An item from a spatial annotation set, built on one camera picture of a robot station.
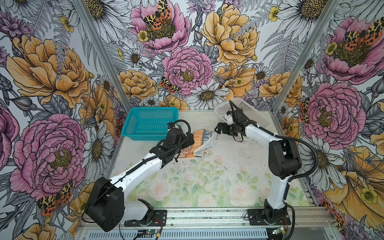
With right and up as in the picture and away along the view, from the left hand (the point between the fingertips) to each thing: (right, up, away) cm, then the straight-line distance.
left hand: (186, 141), depth 85 cm
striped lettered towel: (+10, -2, +15) cm, 18 cm away
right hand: (+21, +4, +12) cm, 25 cm away
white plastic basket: (+47, +18, +25) cm, 56 cm away
